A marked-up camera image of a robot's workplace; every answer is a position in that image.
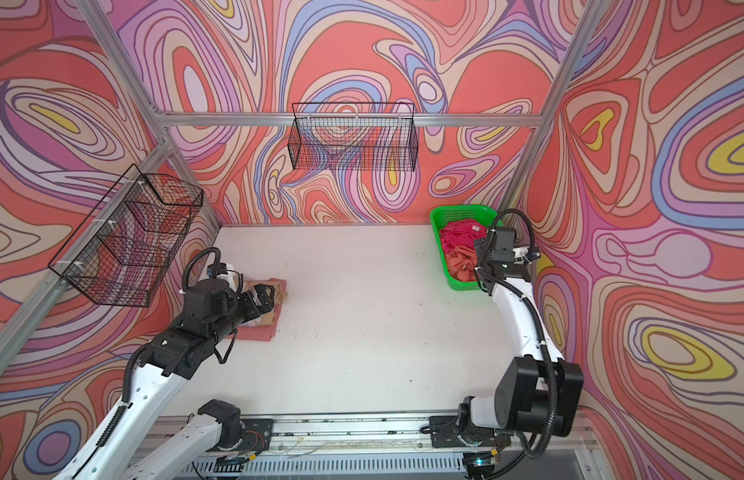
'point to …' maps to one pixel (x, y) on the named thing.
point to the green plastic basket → (444, 213)
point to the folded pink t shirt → (262, 332)
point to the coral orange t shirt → (462, 263)
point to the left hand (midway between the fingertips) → (266, 291)
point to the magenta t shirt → (461, 233)
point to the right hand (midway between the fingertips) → (486, 256)
